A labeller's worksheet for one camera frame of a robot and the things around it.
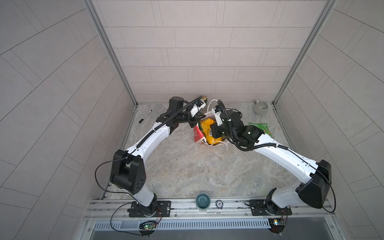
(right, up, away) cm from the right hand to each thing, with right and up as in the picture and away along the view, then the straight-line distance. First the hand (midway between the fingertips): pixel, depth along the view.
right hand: (209, 126), depth 75 cm
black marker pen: (-47, +2, +30) cm, 55 cm away
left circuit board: (-28, -44, -10) cm, 53 cm away
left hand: (-1, +7, +3) cm, 7 cm away
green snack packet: (+39, -2, +24) cm, 46 cm away
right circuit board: (+31, -45, -7) cm, 55 cm away
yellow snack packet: (-1, -3, 0) cm, 3 cm away
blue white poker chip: (+5, -38, -2) cm, 39 cm away
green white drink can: (-1, +18, +33) cm, 38 cm away
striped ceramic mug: (+41, +11, +36) cm, 56 cm away
